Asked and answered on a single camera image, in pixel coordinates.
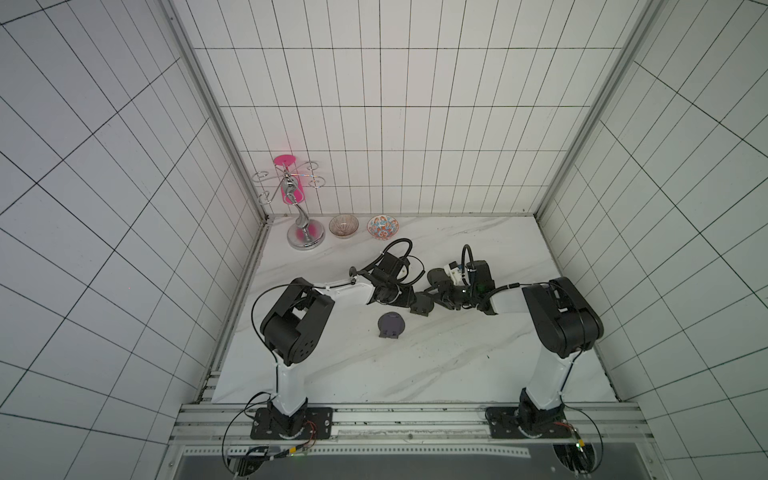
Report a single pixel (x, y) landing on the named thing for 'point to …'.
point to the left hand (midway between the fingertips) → (408, 303)
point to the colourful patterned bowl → (383, 227)
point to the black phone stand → (422, 305)
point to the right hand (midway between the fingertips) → (429, 288)
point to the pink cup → (291, 185)
